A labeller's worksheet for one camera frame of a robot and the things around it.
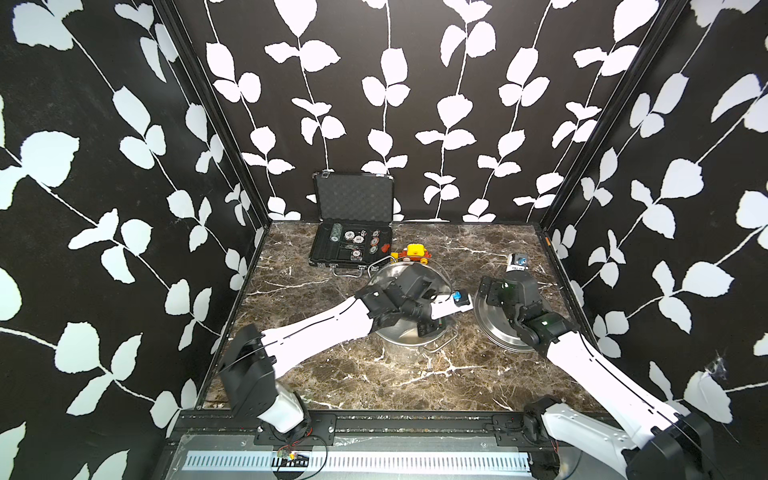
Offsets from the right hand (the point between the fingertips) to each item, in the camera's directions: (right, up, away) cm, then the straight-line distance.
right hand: (495, 273), depth 82 cm
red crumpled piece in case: (-32, +7, +29) cm, 44 cm away
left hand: (-14, -9, -9) cm, 19 cm away
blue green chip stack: (-51, +13, +32) cm, 62 cm away
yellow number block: (-28, +4, +29) cm, 41 cm away
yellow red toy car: (-21, +6, +24) cm, 32 cm away
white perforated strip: (-37, -44, -11) cm, 59 cm away
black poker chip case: (-44, +18, +36) cm, 59 cm away
